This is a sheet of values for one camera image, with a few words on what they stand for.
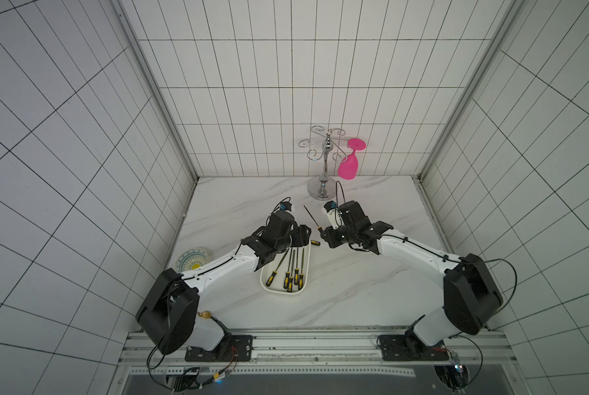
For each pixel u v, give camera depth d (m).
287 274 0.88
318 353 0.73
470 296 0.43
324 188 1.14
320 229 0.86
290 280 0.86
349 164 1.00
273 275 0.87
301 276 0.87
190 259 0.90
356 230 0.66
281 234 0.64
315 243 0.95
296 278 0.87
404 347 0.66
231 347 0.71
